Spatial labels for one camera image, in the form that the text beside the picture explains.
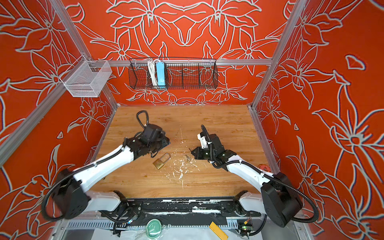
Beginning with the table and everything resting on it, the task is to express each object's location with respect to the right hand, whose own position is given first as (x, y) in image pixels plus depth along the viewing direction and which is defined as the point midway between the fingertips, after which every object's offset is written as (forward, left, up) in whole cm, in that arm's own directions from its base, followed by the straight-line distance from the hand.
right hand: (189, 152), depth 81 cm
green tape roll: (-33, +17, -11) cm, 39 cm away
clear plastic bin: (+41, +64, +21) cm, 79 cm away
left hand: (+6, +11, +4) cm, 13 cm away
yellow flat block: (-35, -13, -11) cm, 39 cm away
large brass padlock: (-2, +19, -10) cm, 21 cm away
